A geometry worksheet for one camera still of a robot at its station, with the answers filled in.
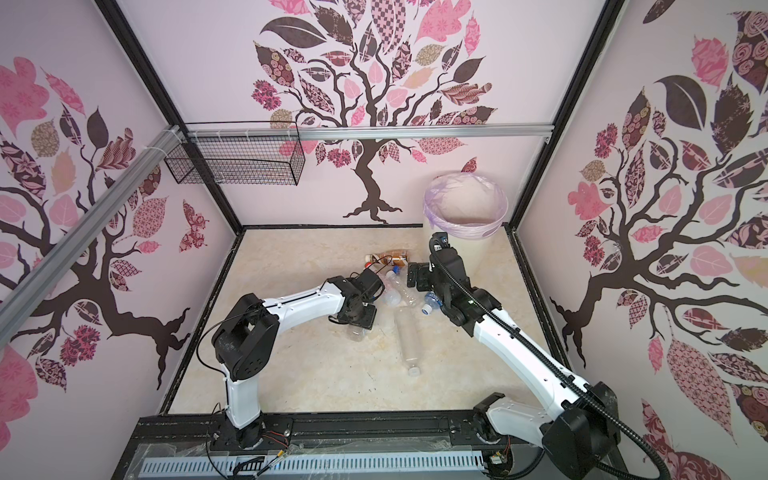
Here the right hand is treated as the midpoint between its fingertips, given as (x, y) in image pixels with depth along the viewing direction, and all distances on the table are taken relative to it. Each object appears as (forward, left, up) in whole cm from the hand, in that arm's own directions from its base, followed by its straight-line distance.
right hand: (427, 259), depth 78 cm
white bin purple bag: (+28, -18, -7) cm, 34 cm away
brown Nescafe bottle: (+18, +10, -21) cm, 29 cm away
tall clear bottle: (-5, +5, -27) cm, 28 cm away
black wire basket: (+38, +58, +10) cm, 70 cm away
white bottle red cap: (+1, +10, -19) cm, 21 cm away
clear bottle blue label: (-1, -3, -21) cm, 21 cm away
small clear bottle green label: (-12, +21, -19) cm, 31 cm away
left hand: (-7, +19, -23) cm, 31 cm away
